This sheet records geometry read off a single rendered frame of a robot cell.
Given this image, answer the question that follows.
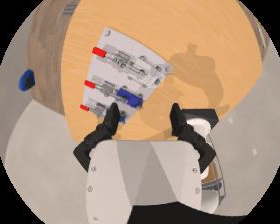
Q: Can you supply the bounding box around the blue rectangular block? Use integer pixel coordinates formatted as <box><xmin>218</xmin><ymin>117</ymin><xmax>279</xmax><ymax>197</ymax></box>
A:
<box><xmin>117</xmin><ymin>87</ymin><xmax>143</xmax><ymax>108</ymax></box>

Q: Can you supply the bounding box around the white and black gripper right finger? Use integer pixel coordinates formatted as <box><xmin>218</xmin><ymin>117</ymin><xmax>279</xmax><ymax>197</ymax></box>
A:
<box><xmin>169</xmin><ymin>103</ymin><xmax>216</xmax><ymax>174</ymax></box>

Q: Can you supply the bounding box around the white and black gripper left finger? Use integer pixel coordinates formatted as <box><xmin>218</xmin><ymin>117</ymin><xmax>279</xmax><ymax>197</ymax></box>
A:
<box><xmin>73</xmin><ymin>103</ymin><xmax>120</xmax><ymax>173</ymax></box>

